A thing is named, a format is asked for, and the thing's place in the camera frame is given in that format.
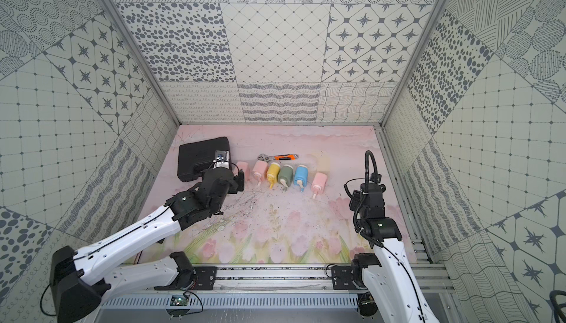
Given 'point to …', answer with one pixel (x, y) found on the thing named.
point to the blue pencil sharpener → (301, 178)
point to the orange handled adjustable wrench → (280, 157)
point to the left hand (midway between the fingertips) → (236, 172)
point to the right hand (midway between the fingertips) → (365, 198)
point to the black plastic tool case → (194, 158)
